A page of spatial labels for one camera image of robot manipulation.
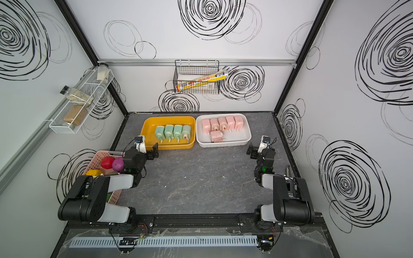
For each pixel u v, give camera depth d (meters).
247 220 0.74
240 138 1.07
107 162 0.89
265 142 0.77
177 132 0.99
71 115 0.67
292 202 0.44
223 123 1.04
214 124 1.04
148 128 1.08
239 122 1.05
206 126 1.05
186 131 1.00
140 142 0.76
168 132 0.99
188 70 0.96
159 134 0.99
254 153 0.82
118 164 0.87
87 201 0.44
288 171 0.89
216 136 0.98
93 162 0.87
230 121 1.05
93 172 0.83
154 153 0.83
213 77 0.84
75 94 0.71
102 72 0.87
